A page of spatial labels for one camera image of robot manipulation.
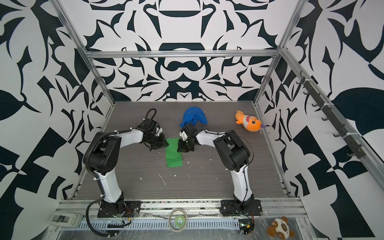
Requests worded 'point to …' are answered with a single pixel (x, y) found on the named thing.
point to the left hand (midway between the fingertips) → (169, 142)
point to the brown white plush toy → (280, 227)
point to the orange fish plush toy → (251, 123)
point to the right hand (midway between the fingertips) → (179, 150)
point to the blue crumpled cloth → (192, 115)
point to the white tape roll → (169, 217)
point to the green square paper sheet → (174, 158)
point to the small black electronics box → (246, 226)
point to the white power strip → (70, 219)
